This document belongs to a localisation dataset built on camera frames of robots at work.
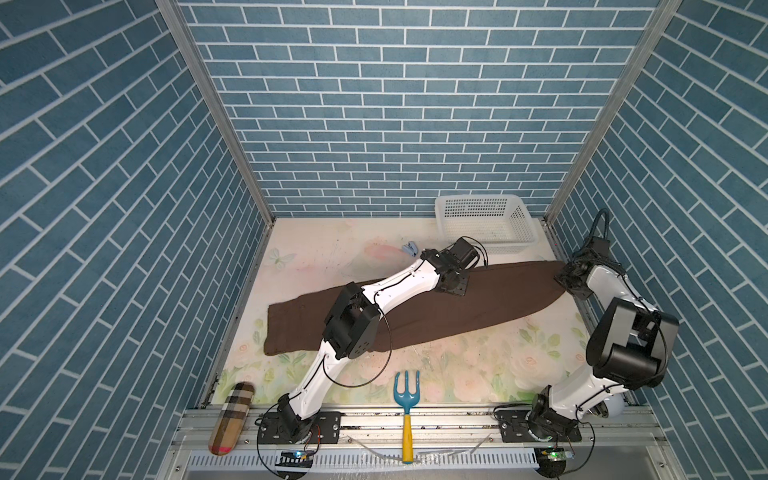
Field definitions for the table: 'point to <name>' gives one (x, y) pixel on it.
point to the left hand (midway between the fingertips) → (459, 287)
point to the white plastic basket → (505, 223)
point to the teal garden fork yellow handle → (407, 400)
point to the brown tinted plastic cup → (231, 419)
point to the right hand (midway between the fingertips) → (566, 277)
